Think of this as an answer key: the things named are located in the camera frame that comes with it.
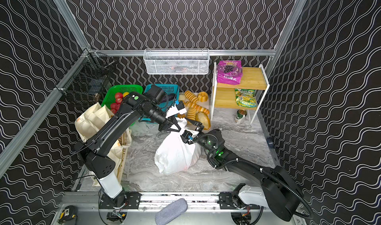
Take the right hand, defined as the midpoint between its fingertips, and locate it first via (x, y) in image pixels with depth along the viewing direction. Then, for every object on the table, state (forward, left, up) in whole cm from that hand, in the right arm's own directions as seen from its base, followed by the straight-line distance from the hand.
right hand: (184, 121), depth 73 cm
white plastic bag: (-14, +4, -7) cm, 16 cm away
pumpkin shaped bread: (+42, -10, -23) cm, 49 cm away
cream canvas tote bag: (+2, +48, 0) cm, 48 cm away
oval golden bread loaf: (+19, -10, -22) cm, 30 cm away
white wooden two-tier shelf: (+23, -22, -4) cm, 32 cm away
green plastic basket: (+38, +59, -18) cm, 72 cm away
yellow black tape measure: (-37, +53, -23) cm, 69 cm away
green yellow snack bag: (+26, -37, -10) cm, 46 cm away
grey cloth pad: (-35, +6, -24) cm, 42 cm away
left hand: (-7, 0, +3) cm, 7 cm away
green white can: (+19, -35, -19) cm, 44 cm away
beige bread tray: (+41, -3, -23) cm, 47 cm away
